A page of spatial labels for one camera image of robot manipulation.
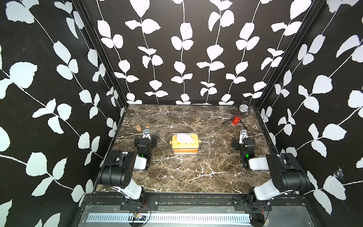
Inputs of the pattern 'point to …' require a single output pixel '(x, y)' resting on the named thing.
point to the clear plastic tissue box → (185, 143)
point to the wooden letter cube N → (148, 126)
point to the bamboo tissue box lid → (195, 144)
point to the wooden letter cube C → (138, 128)
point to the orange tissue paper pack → (185, 151)
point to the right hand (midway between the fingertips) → (241, 134)
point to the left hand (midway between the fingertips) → (145, 133)
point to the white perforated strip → (171, 218)
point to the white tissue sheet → (184, 138)
